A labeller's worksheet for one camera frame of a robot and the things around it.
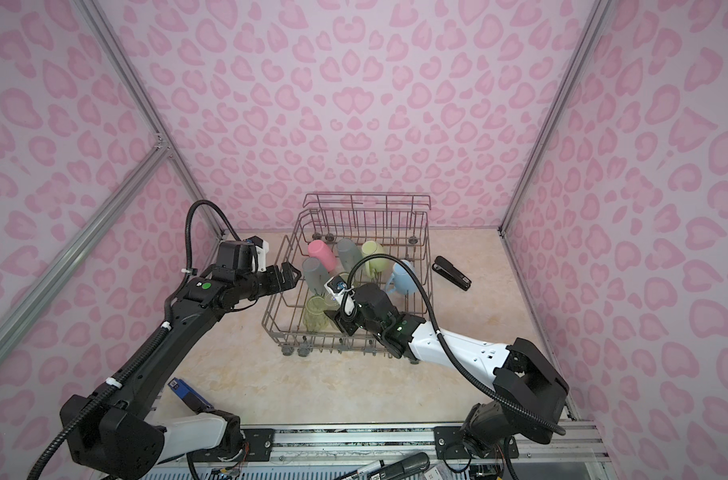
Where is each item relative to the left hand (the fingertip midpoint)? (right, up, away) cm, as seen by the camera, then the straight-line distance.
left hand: (289, 272), depth 79 cm
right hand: (+12, -7, -1) cm, 14 cm away
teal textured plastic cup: (+14, +5, +19) cm, 24 cm away
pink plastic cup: (+6, +5, +20) cm, 22 cm away
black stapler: (+47, 0, +26) cm, 54 cm away
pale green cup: (+5, -14, +10) cm, 18 cm away
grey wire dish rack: (+26, +10, +34) cm, 44 cm away
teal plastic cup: (+4, -1, +12) cm, 13 cm away
